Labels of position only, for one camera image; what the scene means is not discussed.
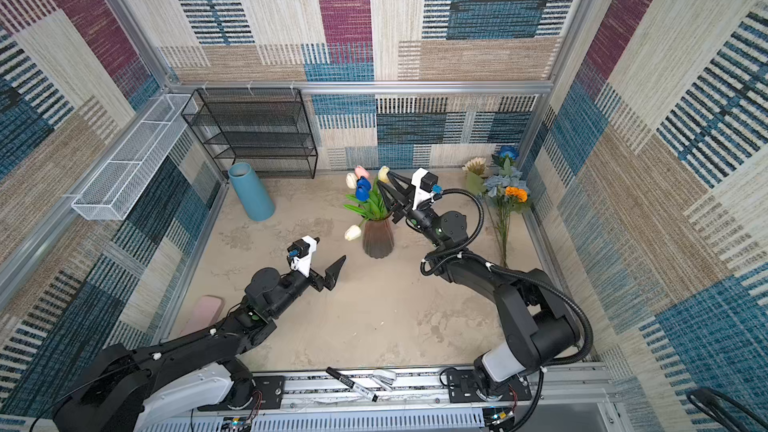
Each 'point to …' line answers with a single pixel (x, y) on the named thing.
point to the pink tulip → (360, 171)
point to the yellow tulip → (382, 174)
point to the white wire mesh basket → (114, 188)
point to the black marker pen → (361, 389)
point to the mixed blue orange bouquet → (503, 186)
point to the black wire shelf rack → (265, 130)
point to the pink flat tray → (206, 313)
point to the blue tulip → (363, 187)
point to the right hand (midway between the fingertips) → (381, 179)
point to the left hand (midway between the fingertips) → (330, 244)
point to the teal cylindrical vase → (257, 201)
